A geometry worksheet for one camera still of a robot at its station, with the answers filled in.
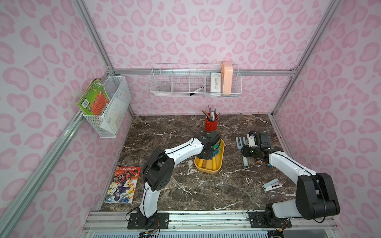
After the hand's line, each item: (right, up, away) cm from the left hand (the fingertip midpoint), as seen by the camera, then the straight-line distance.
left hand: (206, 153), depth 91 cm
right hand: (+23, +3, 0) cm, 23 cm away
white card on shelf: (+5, +43, 0) cm, 43 cm away
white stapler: (+36, -16, -9) cm, 40 cm away
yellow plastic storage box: (+4, -7, -1) cm, 8 cm away
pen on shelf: (-5, +40, +6) cm, 41 cm away
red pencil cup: (+4, +19, +13) cm, 23 cm away
